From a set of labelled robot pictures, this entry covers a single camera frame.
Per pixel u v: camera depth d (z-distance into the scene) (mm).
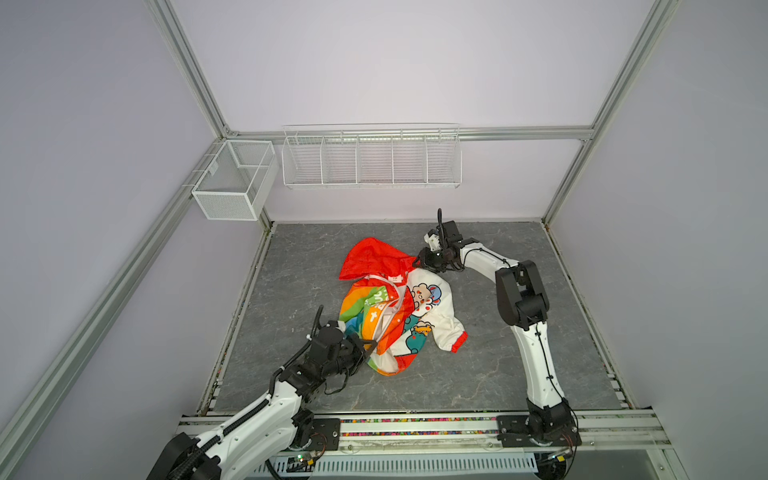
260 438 497
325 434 739
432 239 1019
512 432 735
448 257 834
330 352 647
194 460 412
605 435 741
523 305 621
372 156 982
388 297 929
